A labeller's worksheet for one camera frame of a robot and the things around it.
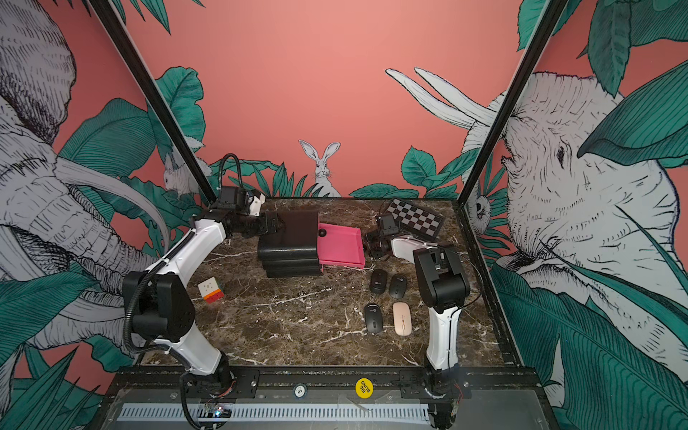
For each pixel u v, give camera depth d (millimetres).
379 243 786
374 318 858
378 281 929
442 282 535
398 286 926
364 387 731
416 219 1109
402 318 853
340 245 1042
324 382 750
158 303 459
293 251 825
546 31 720
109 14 702
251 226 761
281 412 702
